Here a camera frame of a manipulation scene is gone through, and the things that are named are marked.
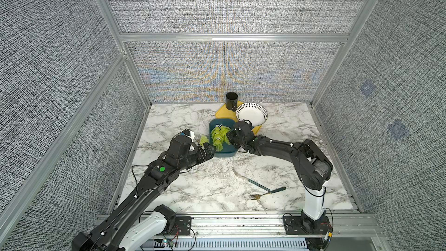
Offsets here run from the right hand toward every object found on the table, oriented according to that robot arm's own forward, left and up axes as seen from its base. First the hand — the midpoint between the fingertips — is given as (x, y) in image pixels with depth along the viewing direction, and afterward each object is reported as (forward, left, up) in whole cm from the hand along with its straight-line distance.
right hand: (223, 128), depth 92 cm
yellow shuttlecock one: (+2, +3, -8) cm, 9 cm away
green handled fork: (-32, -16, -10) cm, 37 cm away
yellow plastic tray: (+20, 0, -11) cm, 23 cm away
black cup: (+24, -5, -4) cm, 25 cm away
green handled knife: (-24, -14, -11) cm, 30 cm away
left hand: (-18, +5, +10) cm, 21 cm away
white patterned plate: (+20, -20, -11) cm, 31 cm away
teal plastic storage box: (-10, -3, -5) cm, 12 cm away
